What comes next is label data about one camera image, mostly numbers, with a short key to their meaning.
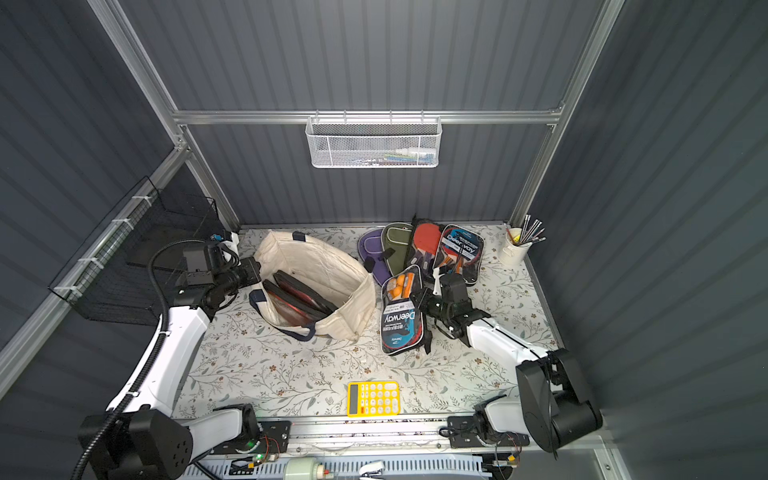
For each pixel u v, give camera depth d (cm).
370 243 113
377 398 79
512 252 102
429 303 78
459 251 108
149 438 38
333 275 91
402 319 85
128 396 40
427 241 109
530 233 102
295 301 84
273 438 72
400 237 112
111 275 68
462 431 72
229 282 65
